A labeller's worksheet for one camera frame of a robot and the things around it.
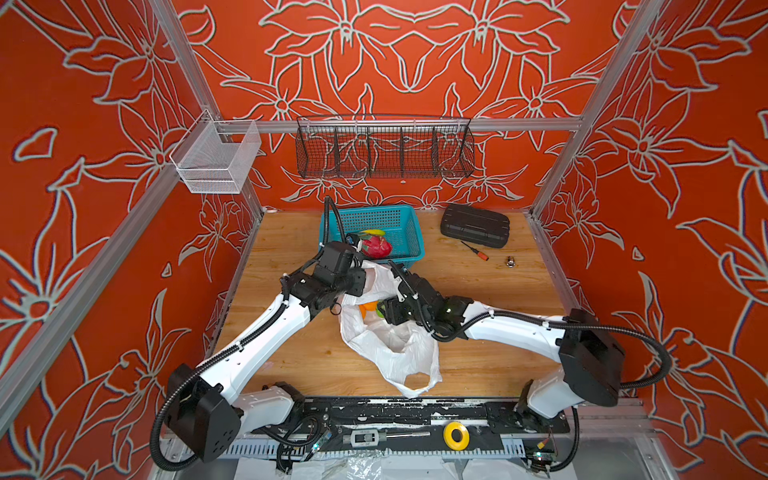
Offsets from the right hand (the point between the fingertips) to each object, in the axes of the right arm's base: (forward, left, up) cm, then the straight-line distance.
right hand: (379, 303), depth 81 cm
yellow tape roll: (-30, -16, -10) cm, 36 cm away
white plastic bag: (-14, -3, +1) cm, 14 cm away
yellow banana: (+35, +2, -9) cm, 36 cm away
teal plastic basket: (+40, -8, -10) cm, 42 cm away
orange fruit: (-1, +2, +1) cm, 3 cm away
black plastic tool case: (+34, -36, -6) cm, 49 cm away
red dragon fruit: (+23, +1, -4) cm, 23 cm away
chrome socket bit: (+21, -47, -12) cm, 53 cm away
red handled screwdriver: (+25, -37, -12) cm, 46 cm away
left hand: (+6, +6, +8) cm, 11 cm away
